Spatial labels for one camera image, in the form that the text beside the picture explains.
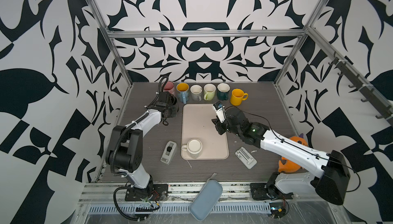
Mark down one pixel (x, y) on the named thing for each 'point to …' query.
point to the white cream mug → (194, 147)
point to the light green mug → (209, 91)
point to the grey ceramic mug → (196, 91)
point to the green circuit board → (278, 209)
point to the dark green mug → (223, 90)
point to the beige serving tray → (200, 139)
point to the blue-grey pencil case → (206, 199)
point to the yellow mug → (237, 95)
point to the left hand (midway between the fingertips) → (171, 107)
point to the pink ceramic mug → (169, 87)
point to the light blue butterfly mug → (182, 89)
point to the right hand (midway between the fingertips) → (213, 116)
